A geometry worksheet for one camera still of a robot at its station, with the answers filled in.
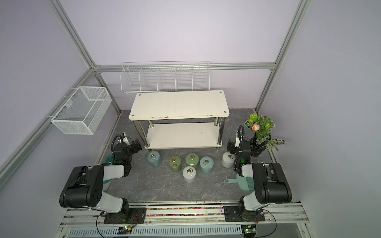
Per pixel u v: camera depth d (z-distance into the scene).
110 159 0.93
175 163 0.85
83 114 0.85
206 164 0.82
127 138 0.82
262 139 0.75
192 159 0.84
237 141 0.82
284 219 0.73
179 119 0.74
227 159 0.86
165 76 0.99
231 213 0.74
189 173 0.80
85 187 0.45
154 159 0.86
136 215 0.74
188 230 1.14
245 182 0.83
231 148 0.85
